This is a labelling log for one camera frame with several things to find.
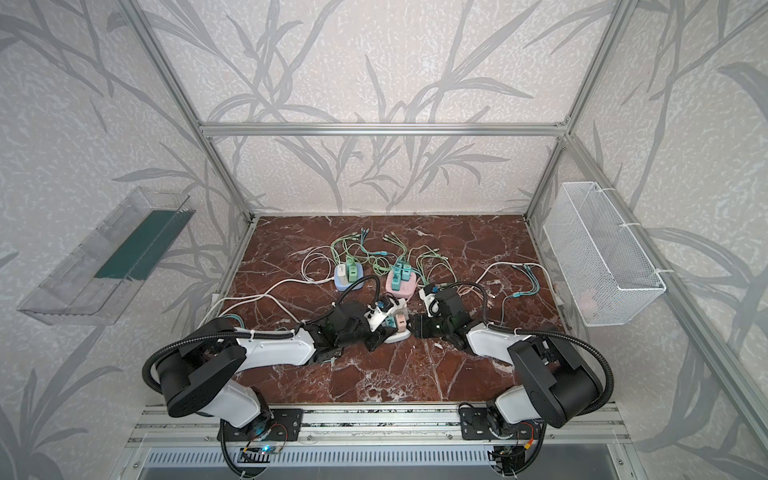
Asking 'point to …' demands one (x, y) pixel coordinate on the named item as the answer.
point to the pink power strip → (407, 287)
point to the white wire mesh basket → (605, 276)
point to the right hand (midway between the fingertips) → (410, 315)
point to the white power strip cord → (268, 297)
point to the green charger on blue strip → (352, 273)
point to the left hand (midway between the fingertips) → (396, 317)
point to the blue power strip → (342, 287)
